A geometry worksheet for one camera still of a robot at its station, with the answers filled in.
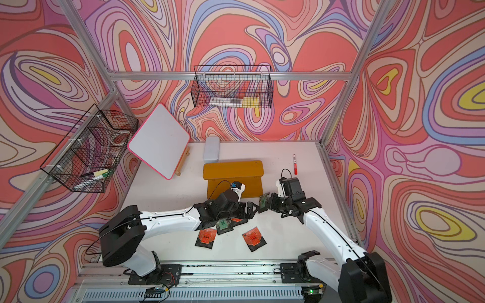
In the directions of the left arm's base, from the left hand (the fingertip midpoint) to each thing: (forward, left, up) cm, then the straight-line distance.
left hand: (255, 209), depth 80 cm
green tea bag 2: (+5, -4, -3) cm, 7 cm away
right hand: (+1, -5, -2) cm, 6 cm away
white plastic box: (+40, +25, -7) cm, 48 cm away
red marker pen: (+32, -25, -10) cm, 42 cm away
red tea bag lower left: (-9, +22, -11) cm, 26 cm away
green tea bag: (-4, +14, -9) cm, 17 cm away
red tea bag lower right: (-8, +1, -11) cm, 14 cm away
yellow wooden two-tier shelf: (+15, +16, +4) cm, 22 cm away
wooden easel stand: (+25, +41, -7) cm, 48 cm away
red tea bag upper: (-1, +9, -10) cm, 14 cm away
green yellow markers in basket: (+7, +61, +16) cm, 63 cm away
